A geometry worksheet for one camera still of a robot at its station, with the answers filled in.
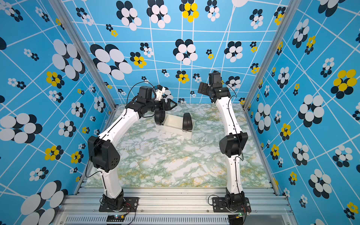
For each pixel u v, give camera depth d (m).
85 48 0.86
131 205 0.72
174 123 1.06
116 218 0.72
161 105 0.75
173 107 0.78
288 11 0.69
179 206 0.74
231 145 0.57
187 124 0.91
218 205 0.72
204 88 0.80
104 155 0.49
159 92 0.77
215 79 0.67
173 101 0.78
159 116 0.95
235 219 0.70
